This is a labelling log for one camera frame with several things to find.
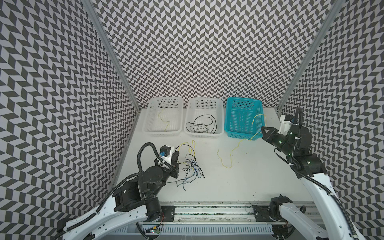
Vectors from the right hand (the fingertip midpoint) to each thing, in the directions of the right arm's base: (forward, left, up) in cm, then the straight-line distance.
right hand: (263, 127), depth 69 cm
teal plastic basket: (+31, -4, -29) cm, 43 cm away
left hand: (-11, +39, -3) cm, 41 cm away
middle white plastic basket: (+32, +26, -29) cm, 50 cm away
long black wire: (+28, +27, -21) cm, 44 cm away
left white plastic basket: (+35, +58, -30) cm, 74 cm away
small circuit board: (-37, +52, -27) cm, 69 cm away
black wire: (-9, +35, -22) cm, 42 cm away
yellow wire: (+15, 0, -34) cm, 37 cm away
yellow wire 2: (+31, +58, -29) cm, 72 cm away
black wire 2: (+24, +23, -27) cm, 43 cm away
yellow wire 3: (-5, +35, -10) cm, 37 cm away
